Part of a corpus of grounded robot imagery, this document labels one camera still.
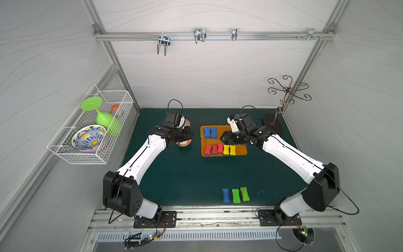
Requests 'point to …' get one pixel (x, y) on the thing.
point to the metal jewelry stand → (289, 90)
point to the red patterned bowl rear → (187, 123)
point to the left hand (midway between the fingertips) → (192, 134)
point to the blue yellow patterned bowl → (87, 139)
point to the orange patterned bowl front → (184, 143)
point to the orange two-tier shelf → (240, 149)
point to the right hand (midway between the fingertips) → (224, 136)
